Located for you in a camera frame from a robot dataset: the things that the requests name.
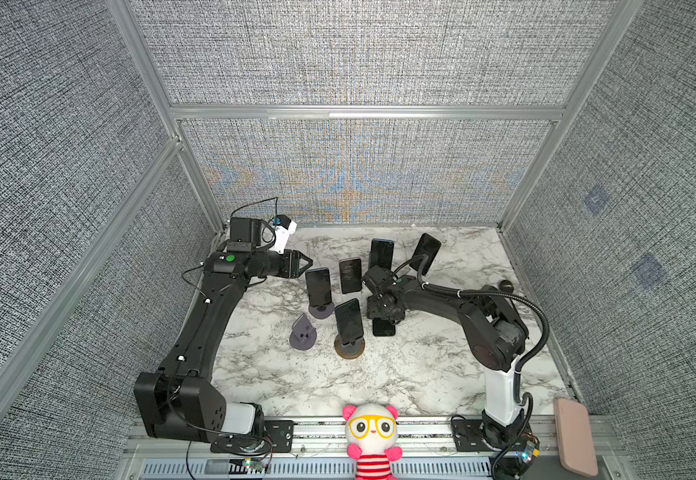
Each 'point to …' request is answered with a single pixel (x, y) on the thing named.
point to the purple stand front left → (303, 335)
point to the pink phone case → (575, 439)
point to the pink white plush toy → (372, 432)
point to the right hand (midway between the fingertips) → (378, 312)
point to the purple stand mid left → (322, 311)
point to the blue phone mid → (319, 286)
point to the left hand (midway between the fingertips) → (304, 260)
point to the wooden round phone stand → (349, 350)
